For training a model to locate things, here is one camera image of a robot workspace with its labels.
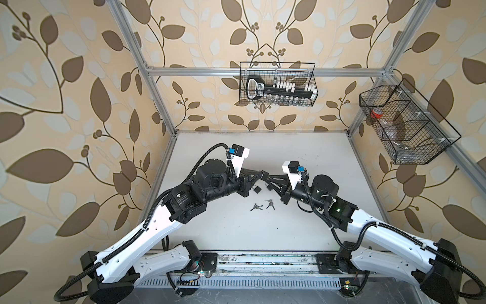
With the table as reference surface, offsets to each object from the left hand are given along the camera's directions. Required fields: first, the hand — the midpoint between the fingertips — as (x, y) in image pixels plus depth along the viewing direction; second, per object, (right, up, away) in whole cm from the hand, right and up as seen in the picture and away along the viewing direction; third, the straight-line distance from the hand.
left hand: (263, 174), depth 59 cm
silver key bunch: (-1, -19, +30) cm, 36 cm away
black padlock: (-1, -12, +36) cm, 38 cm away
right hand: (+3, -3, +8) cm, 8 cm away
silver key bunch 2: (+6, -18, +32) cm, 37 cm away
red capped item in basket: (+56, +25, +29) cm, 68 cm away
